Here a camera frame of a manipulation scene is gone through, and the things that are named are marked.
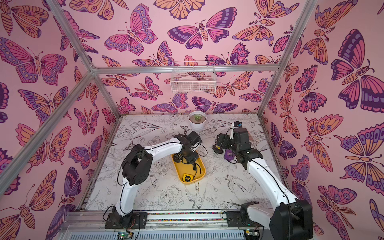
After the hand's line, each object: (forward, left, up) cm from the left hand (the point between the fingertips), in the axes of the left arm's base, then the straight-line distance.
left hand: (192, 155), depth 96 cm
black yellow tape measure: (+4, -16, +2) cm, 17 cm away
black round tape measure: (-3, +9, +2) cm, 10 cm away
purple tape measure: (0, -23, +1) cm, 23 cm away
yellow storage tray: (-9, -3, -1) cm, 9 cm away
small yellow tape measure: (-15, +3, +1) cm, 15 cm away
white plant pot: (+22, -3, +9) cm, 24 cm away
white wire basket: (+37, -1, +33) cm, 50 cm away
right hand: (+1, -16, +18) cm, 24 cm away
